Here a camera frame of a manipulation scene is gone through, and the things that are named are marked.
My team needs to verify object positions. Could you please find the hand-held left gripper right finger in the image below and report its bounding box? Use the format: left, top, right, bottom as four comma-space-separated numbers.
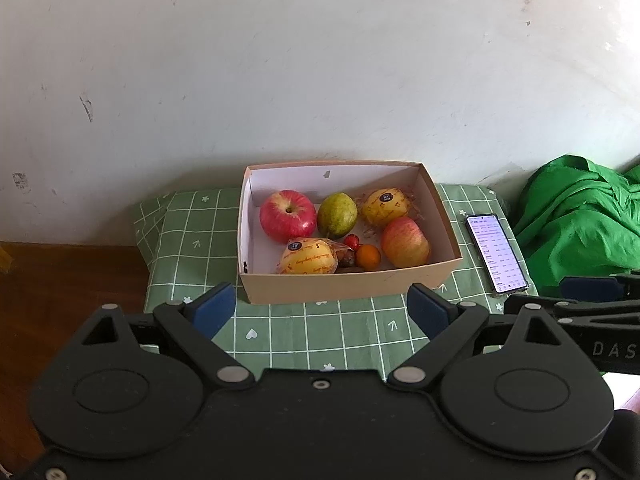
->
387, 283, 571, 392

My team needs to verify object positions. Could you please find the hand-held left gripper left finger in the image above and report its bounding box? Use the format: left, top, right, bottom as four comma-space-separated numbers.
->
75, 282, 256, 392

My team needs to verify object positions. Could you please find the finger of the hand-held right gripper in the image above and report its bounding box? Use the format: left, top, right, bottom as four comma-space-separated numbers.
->
504, 296, 640, 322
559, 272, 640, 303

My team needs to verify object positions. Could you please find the large striped red-yellow apple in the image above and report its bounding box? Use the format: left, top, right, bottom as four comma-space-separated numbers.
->
381, 216, 431, 269

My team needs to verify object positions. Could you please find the orange tangerine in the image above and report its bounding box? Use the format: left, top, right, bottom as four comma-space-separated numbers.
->
356, 244, 382, 269

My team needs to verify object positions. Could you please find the brown cardboard box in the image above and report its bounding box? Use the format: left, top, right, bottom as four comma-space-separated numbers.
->
237, 160, 463, 306

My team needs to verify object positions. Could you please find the small yellow pear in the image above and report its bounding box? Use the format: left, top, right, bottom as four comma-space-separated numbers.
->
275, 236, 353, 276

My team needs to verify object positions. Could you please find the large yellow pear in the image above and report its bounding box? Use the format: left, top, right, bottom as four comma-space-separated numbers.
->
359, 187, 416, 228

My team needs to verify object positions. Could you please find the deep red apple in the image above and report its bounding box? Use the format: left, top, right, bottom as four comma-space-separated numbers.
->
259, 190, 318, 242

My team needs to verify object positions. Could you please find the green pear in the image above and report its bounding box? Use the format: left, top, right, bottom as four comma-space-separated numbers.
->
317, 192, 359, 240

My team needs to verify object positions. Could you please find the white floral cloth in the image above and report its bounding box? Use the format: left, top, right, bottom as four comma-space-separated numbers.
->
600, 372, 640, 411

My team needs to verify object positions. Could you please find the bright green cloth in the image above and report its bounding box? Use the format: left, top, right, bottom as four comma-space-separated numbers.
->
512, 155, 640, 298

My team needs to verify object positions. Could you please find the green checked tablecloth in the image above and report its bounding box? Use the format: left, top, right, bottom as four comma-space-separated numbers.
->
134, 184, 541, 383

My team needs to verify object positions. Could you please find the smartphone with lit screen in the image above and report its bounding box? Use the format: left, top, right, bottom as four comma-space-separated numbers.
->
465, 214, 530, 296

